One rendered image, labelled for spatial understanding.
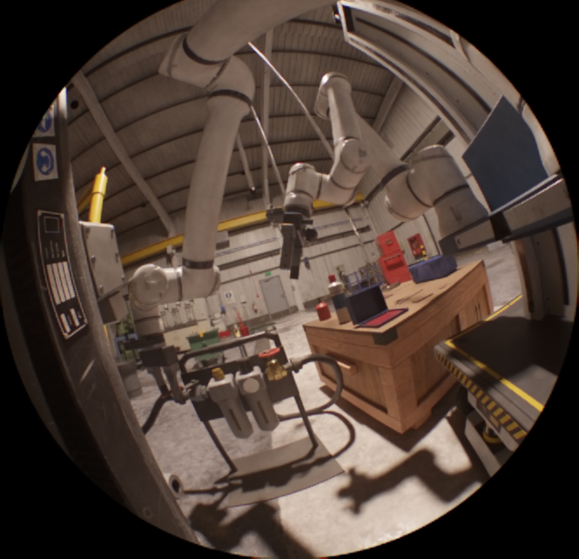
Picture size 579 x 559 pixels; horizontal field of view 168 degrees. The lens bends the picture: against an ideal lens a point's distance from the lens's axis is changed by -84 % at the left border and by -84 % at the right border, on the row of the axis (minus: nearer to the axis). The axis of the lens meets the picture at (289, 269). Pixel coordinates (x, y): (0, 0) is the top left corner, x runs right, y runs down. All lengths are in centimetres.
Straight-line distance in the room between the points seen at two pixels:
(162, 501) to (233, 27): 60
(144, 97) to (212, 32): 830
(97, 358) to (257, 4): 46
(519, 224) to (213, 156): 63
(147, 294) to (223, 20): 53
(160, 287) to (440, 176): 78
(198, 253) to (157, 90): 828
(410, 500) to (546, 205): 71
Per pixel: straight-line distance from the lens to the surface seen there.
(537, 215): 41
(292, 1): 36
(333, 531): 70
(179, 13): 784
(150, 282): 45
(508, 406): 47
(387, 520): 69
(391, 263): 368
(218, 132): 50
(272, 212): 58
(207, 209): 47
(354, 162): 51
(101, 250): 31
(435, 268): 126
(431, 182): 67
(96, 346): 21
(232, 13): 40
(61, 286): 19
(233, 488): 91
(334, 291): 89
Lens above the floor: 64
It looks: 9 degrees up
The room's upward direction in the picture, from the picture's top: 18 degrees counter-clockwise
